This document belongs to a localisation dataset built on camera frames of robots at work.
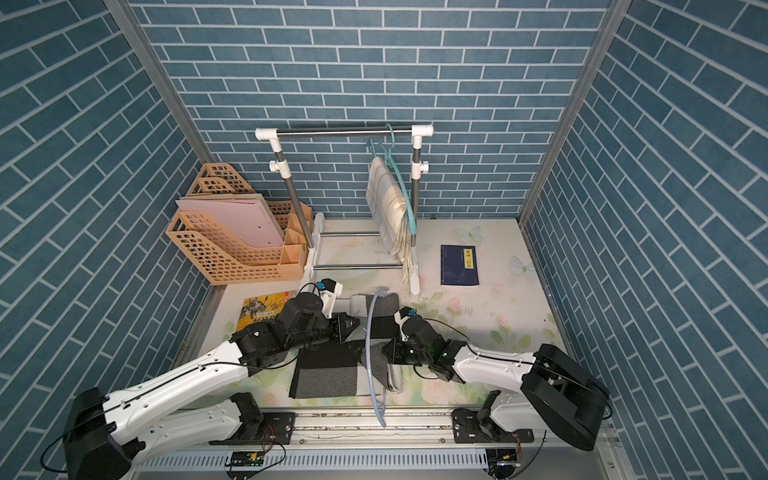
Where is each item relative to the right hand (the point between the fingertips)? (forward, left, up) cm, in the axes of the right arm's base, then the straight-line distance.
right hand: (382, 352), depth 82 cm
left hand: (+1, +3, +13) cm, 13 cm away
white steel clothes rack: (+31, +29, -1) cm, 42 cm away
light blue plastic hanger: (-14, -1, -4) cm, 14 cm away
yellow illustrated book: (+12, +41, -3) cm, 43 cm away
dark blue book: (+35, -23, -4) cm, 43 cm away
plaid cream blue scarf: (+27, 0, +27) cm, 38 cm away
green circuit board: (-26, +30, -7) cm, 41 cm away
